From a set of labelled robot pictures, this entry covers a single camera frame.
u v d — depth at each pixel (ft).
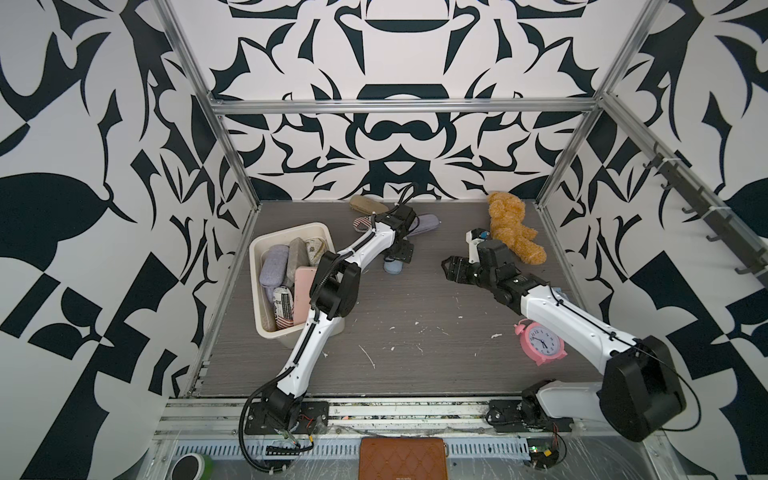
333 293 2.11
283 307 2.60
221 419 2.49
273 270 2.67
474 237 2.53
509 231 3.08
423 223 3.76
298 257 2.80
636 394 1.36
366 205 3.79
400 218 2.73
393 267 3.24
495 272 2.11
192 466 2.09
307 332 2.12
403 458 2.21
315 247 2.94
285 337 2.35
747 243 1.75
